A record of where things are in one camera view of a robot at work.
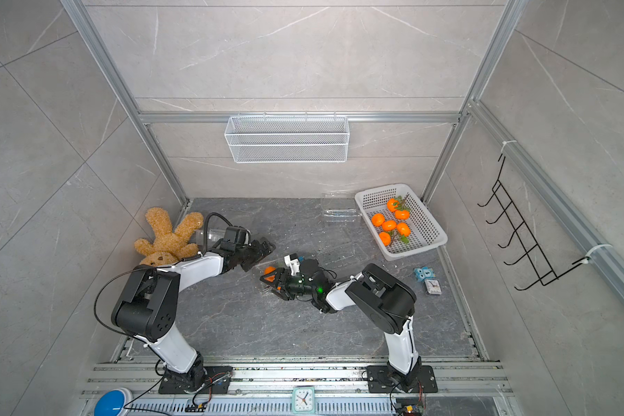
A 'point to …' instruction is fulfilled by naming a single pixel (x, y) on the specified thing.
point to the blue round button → (115, 402)
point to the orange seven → (389, 225)
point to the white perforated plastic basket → (425, 232)
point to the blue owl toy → (424, 273)
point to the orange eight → (403, 229)
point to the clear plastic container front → (340, 208)
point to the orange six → (402, 215)
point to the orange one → (377, 219)
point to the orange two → (386, 238)
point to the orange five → (392, 204)
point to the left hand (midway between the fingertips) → (273, 248)
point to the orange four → (269, 269)
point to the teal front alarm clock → (303, 399)
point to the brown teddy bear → (168, 246)
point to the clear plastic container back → (260, 289)
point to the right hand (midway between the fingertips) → (265, 285)
